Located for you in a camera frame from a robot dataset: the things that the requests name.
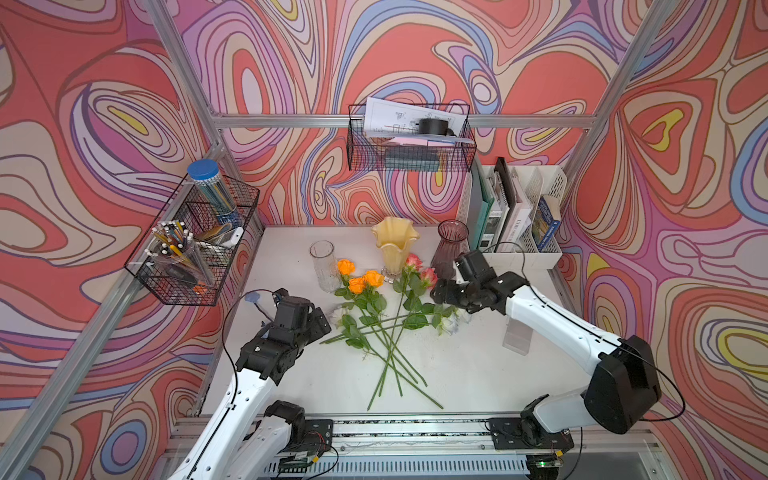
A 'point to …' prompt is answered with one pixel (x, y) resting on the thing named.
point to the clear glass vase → (326, 265)
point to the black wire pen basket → (218, 242)
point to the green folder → (480, 202)
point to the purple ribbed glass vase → (452, 242)
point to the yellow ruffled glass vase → (393, 236)
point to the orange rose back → (346, 267)
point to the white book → (517, 221)
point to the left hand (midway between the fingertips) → (316, 321)
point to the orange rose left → (357, 288)
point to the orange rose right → (375, 279)
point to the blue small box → (545, 226)
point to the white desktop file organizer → (535, 182)
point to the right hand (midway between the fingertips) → (445, 303)
